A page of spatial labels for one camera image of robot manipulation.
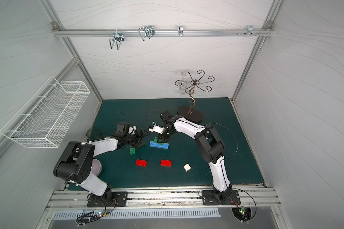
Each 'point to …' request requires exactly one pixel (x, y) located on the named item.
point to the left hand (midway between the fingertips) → (149, 137)
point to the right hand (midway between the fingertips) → (160, 137)
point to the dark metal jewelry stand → (187, 112)
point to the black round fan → (242, 213)
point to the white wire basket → (44, 119)
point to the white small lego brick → (187, 167)
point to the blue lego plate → (155, 144)
